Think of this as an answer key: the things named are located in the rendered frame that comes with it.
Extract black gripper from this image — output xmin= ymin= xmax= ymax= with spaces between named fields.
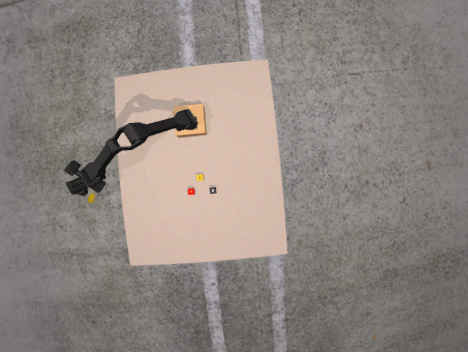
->
xmin=64 ymin=161 xmax=106 ymax=193

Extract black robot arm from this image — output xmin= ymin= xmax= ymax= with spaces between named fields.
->
xmin=66 ymin=109 xmax=199 ymax=196

